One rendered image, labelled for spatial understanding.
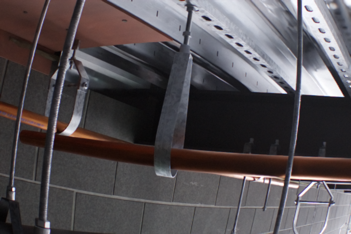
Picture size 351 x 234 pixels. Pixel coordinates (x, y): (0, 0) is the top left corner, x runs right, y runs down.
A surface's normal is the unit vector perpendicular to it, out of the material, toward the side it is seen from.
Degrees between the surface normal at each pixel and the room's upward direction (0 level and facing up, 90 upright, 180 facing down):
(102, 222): 90
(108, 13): 180
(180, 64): 74
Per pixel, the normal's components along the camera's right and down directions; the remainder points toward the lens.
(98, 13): -0.15, 0.98
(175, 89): -0.12, -0.44
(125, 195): 0.84, 0.05
